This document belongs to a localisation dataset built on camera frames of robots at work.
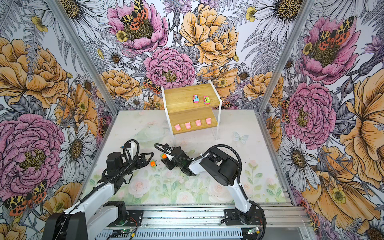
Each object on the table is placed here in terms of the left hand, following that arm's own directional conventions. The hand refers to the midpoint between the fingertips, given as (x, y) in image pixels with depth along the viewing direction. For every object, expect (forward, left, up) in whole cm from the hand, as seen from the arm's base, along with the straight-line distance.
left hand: (149, 159), depth 86 cm
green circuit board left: (-32, +7, -9) cm, 34 cm away
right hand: (+3, -7, -9) cm, 12 cm away
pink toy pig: (+16, -16, +9) cm, 24 cm away
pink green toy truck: (+19, -32, +27) cm, 46 cm away
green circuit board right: (-33, -52, -9) cm, 62 cm away
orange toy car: (0, -1, -6) cm, 6 cm away
